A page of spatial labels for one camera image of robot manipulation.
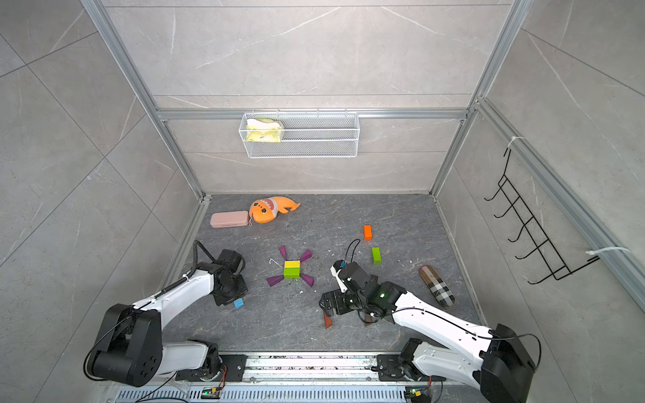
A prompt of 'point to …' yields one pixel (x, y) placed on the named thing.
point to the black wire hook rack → (546, 248)
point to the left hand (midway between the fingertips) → (242, 289)
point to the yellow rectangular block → (292, 264)
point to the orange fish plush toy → (264, 210)
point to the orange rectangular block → (368, 232)
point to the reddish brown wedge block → (327, 321)
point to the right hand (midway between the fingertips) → (333, 300)
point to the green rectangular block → (291, 273)
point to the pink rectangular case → (228, 219)
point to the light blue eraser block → (238, 302)
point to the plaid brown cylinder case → (437, 286)
